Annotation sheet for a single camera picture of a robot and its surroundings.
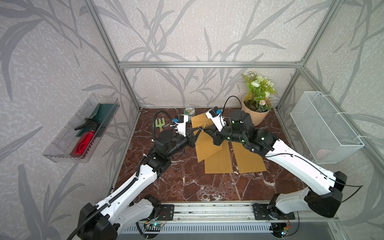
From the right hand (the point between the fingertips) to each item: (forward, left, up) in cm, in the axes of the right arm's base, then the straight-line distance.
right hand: (204, 128), depth 65 cm
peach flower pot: (+26, -37, -23) cm, 51 cm away
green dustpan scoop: (+6, +50, -1) cm, 50 cm away
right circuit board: (-35, -36, -37) cm, 62 cm away
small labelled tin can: (+35, +10, -26) cm, 45 cm away
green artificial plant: (+34, -35, -6) cm, 49 cm away
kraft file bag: (0, -10, -35) cm, 36 cm away
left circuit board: (-33, +24, -35) cm, 54 cm away
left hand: (+1, +1, -2) cm, 2 cm away
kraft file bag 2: (+2, -29, -39) cm, 48 cm away
